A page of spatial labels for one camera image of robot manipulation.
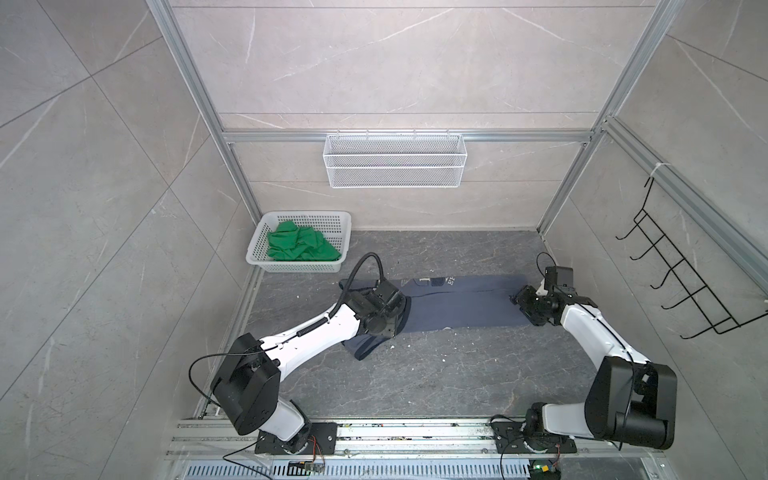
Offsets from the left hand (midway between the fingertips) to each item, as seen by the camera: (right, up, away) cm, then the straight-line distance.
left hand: (386, 319), depth 84 cm
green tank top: (-36, +23, +24) cm, 49 cm away
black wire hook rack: (+67, +6, -26) cm, 72 cm away
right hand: (+40, +5, +6) cm, 41 cm away
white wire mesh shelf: (+3, +51, +17) cm, 54 cm away
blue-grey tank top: (+20, +2, +18) cm, 27 cm away
